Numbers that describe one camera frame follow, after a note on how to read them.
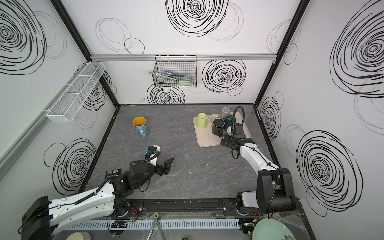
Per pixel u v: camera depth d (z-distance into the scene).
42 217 0.42
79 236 0.62
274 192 0.43
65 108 0.72
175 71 0.89
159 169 0.68
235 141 0.67
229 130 1.04
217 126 0.96
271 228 0.69
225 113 1.03
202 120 1.01
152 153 0.65
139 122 0.98
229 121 0.98
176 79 0.87
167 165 0.70
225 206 0.74
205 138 1.04
